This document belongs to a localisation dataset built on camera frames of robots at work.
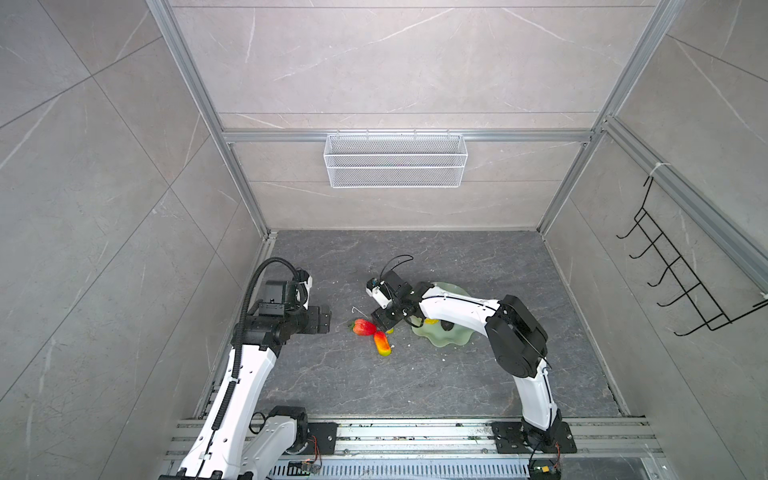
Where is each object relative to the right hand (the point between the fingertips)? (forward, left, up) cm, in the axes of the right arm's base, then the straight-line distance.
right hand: (382, 314), depth 93 cm
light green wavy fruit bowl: (-6, -17, -2) cm, 18 cm away
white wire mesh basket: (+44, -6, +27) cm, 52 cm away
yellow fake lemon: (-3, -15, 0) cm, 16 cm away
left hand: (-6, +18, +16) cm, 25 cm away
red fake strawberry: (-4, +6, 0) cm, 7 cm away
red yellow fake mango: (-5, -3, -3) cm, 6 cm away
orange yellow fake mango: (-9, 0, 0) cm, 9 cm away
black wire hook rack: (-17, -68, +28) cm, 76 cm away
